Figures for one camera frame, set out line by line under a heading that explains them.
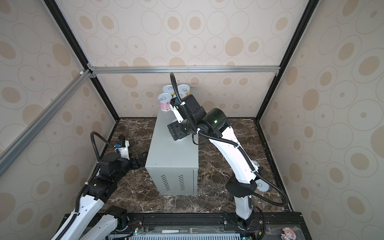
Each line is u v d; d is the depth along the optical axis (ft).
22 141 1.80
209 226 2.40
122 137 3.17
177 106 1.47
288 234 2.25
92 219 1.60
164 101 2.39
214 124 1.30
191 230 2.35
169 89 2.61
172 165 1.86
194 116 1.41
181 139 1.79
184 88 2.60
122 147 2.09
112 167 1.81
